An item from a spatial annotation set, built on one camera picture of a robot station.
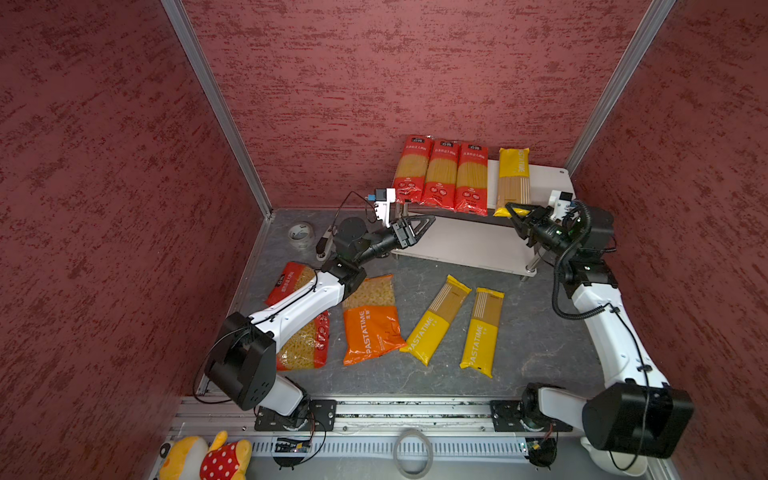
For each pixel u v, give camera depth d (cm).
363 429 73
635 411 38
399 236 62
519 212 69
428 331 88
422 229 61
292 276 94
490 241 101
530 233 65
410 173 80
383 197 64
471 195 74
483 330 87
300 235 112
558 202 67
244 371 43
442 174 80
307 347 83
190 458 63
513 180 76
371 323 86
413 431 74
